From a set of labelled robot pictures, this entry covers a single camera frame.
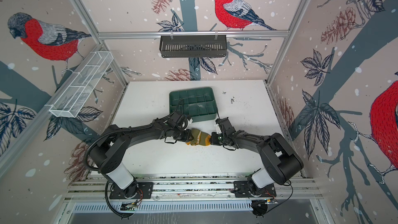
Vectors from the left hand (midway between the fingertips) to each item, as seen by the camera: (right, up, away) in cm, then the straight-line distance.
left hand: (193, 139), depth 86 cm
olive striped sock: (+4, 0, +3) cm, 5 cm away
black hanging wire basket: (-2, +59, +20) cm, 63 cm away
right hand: (+9, -2, +3) cm, 10 cm away
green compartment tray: (+3, +19, +16) cm, 25 cm away
